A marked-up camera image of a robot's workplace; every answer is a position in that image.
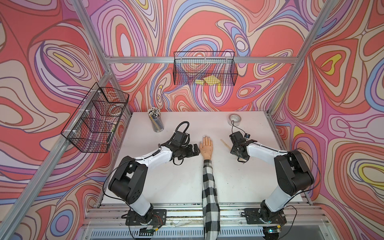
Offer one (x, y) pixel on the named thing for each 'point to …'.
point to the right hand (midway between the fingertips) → (239, 155)
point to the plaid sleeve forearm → (210, 207)
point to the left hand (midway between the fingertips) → (196, 153)
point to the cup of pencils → (154, 115)
